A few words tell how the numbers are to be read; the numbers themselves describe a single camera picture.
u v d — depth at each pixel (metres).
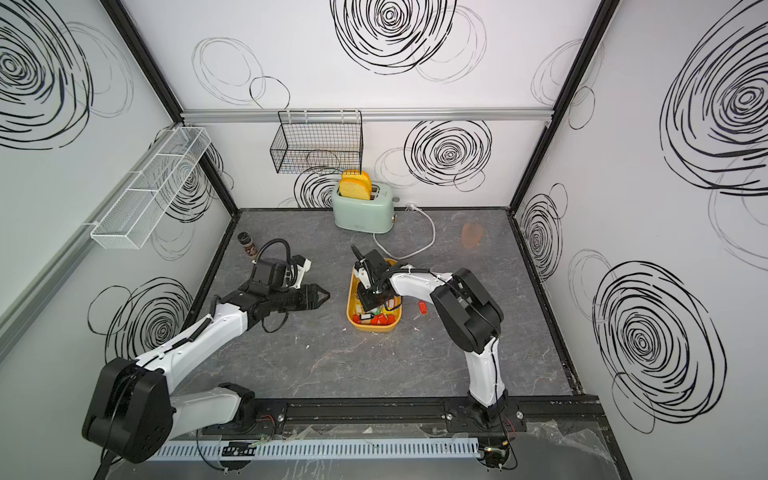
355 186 0.99
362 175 1.06
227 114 0.91
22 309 0.52
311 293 0.75
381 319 0.91
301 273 0.77
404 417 0.75
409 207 1.22
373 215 1.14
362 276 0.88
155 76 0.81
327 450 0.97
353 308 0.91
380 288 0.70
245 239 0.99
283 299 0.71
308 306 0.73
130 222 0.72
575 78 0.83
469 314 0.51
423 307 0.94
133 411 0.40
